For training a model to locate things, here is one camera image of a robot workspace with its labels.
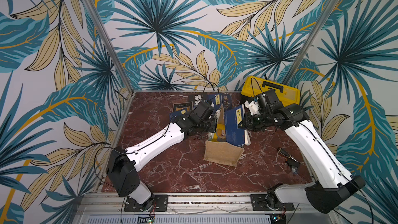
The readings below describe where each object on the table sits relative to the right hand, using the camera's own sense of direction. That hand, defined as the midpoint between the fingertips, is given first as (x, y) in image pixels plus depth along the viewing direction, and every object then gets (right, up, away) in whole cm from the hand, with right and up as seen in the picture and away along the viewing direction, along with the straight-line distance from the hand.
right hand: (238, 125), depth 70 cm
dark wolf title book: (-19, +15, +43) cm, 50 cm away
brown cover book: (-33, +9, +39) cm, 52 cm away
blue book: (-1, -5, 0) cm, 5 cm away
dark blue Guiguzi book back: (+2, +14, +43) cm, 46 cm away
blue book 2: (-6, +15, +43) cm, 45 cm away
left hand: (-10, -1, +6) cm, 12 cm away
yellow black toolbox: (+38, +16, +28) cm, 50 cm away
